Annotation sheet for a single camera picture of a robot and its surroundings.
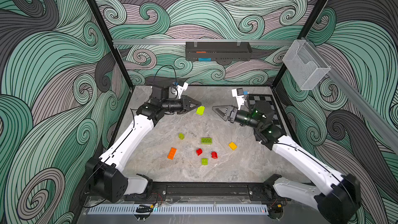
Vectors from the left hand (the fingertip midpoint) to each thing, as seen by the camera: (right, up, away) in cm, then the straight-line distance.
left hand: (200, 103), depth 68 cm
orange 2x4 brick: (-15, -29, +17) cm, 37 cm away
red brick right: (+9, -29, +15) cm, 34 cm away
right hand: (+6, -2, -2) cm, 7 cm away
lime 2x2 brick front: (+3, -32, +14) cm, 35 cm away
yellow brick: (+20, -26, +22) cm, 39 cm away
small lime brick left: (-11, -21, +23) cm, 33 cm away
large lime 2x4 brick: (+4, -23, +22) cm, 32 cm away
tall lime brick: (0, -3, 0) cm, 3 cm away
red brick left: (0, -28, +18) cm, 33 cm away
